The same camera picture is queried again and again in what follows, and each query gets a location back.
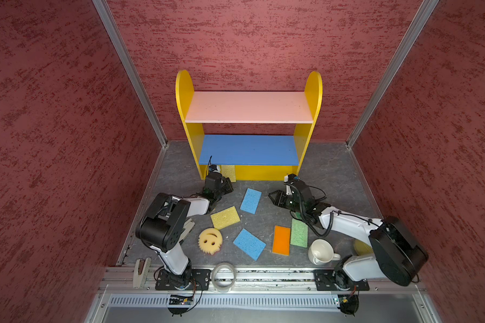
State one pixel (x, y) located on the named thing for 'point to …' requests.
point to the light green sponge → (299, 233)
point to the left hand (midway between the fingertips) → (231, 183)
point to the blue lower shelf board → (249, 150)
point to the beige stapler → (141, 268)
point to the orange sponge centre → (281, 240)
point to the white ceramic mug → (320, 252)
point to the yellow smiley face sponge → (210, 239)
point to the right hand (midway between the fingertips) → (270, 199)
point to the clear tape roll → (228, 289)
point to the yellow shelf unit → (263, 134)
